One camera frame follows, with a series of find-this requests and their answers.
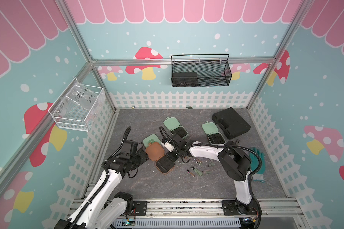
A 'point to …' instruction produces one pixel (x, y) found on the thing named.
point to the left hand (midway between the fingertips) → (145, 159)
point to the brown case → (155, 151)
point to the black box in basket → (185, 79)
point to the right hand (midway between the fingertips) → (168, 156)
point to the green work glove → (254, 161)
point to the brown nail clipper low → (190, 173)
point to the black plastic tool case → (231, 122)
